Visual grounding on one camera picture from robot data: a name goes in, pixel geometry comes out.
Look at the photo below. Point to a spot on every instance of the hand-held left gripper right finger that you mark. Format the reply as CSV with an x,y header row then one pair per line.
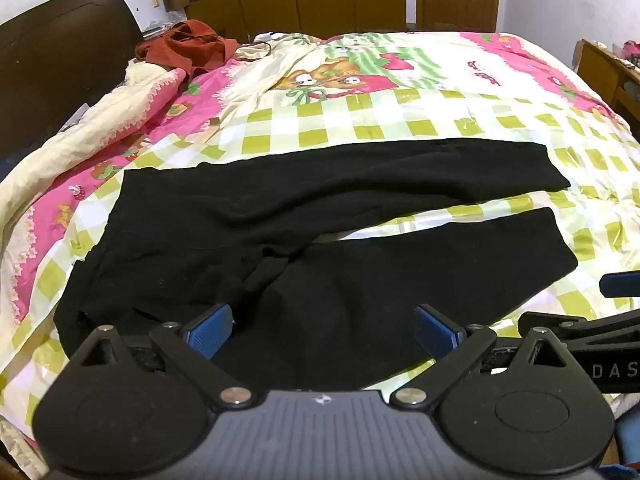
x,y
436,332

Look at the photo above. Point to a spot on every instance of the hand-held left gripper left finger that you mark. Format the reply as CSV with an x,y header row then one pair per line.
x,y
207,332

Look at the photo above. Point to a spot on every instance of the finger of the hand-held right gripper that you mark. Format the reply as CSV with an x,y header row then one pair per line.
x,y
575,327
620,284

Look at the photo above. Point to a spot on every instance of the black pants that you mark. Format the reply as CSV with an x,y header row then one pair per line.
x,y
300,285

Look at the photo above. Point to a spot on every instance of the person's blue clothing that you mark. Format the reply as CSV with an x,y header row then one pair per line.
x,y
629,435

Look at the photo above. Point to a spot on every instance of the wooden side desk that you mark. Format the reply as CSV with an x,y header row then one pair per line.
x,y
600,75

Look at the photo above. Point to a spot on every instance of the checked cartoon print quilt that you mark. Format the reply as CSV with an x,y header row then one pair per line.
x,y
400,110

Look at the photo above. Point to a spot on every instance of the cream blanket with pink trim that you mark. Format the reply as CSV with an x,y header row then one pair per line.
x,y
65,150

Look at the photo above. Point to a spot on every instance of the clutter on side desk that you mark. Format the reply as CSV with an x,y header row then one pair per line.
x,y
631,52

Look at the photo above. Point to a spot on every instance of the rust red garment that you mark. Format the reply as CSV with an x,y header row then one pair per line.
x,y
195,47

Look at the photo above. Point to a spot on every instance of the dark wooden headboard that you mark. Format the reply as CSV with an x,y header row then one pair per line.
x,y
60,60

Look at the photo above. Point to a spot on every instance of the clear plastic bags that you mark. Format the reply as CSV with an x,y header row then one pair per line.
x,y
160,25

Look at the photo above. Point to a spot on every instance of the wooden wardrobe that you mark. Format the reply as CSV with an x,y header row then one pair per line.
x,y
325,0

